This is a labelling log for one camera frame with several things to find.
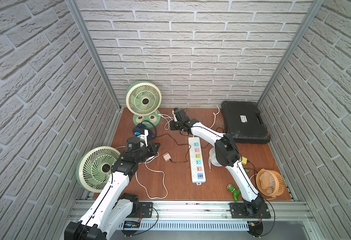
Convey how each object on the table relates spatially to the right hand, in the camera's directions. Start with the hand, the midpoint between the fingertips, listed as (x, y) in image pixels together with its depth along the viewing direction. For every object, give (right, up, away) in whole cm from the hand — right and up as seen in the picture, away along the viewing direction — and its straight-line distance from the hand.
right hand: (172, 123), depth 102 cm
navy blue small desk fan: (-20, -2, -10) cm, 22 cm away
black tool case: (+50, +3, +1) cm, 50 cm away
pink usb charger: (-3, -20, -10) cm, 23 cm away
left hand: (-7, -9, -23) cm, 26 cm away
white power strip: (+15, -22, -14) cm, 31 cm away
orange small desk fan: (+51, -30, -28) cm, 66 cm away
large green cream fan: (-37, -21, -31) cm, 53 cm away
